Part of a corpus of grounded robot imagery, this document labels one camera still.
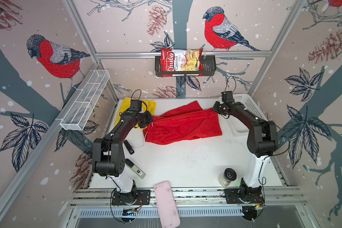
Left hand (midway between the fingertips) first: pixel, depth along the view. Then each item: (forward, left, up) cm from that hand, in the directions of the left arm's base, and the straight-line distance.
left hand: (152, 118), depth 90 cm
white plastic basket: (-4, -53, -3) cm, 53 cm away
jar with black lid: (-34, -42, -3) cm, 54 cm away
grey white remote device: (-30, +6, -12) cm, 33 cm away
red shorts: (0, -23, -6) cm, 24 cm away
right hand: (+11, -43, -3) cm, 44 cm away
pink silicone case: (-48, -11, -13) cm, 51 cm away
